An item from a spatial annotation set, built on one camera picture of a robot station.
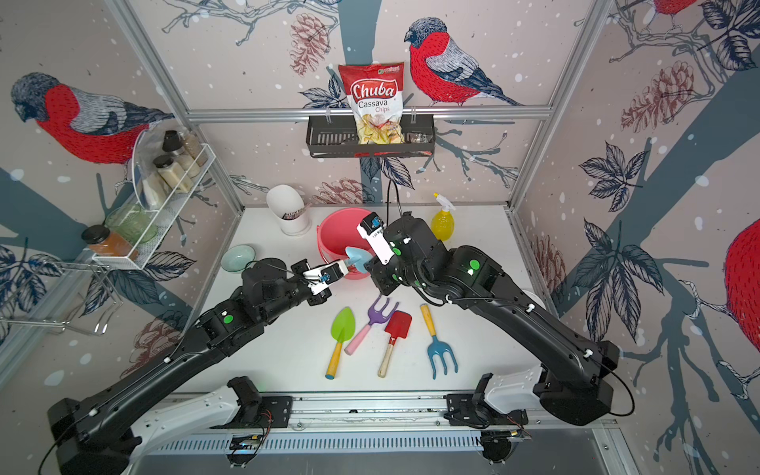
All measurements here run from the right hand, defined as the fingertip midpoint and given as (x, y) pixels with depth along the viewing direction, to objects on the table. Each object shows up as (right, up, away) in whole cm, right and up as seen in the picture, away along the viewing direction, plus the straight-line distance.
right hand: (369, 261), depth 62 cm
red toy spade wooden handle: (+8, -22, +23) cm, 33 cm away
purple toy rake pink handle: (0, -21, +28) cm, 35 cm away
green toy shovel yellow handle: (-10, -23, +25) cm, 36 cm away
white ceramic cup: (-34, +15, +48) cm, 61 cm away
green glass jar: (-57, +8, +6) cm, 58 cm away
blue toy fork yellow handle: (+18, -27, +21) cm, 39 cm away
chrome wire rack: (-64, -12, +5) cm, 65 cm away
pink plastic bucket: (-12, +6, +29) cm, 32 cm away
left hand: (-7, +1, +5) cm, 9 cm away
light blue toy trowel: (-3, 0, +2) cm, 4 cm away
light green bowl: (-49, -3, +39) cm, 63 cm away
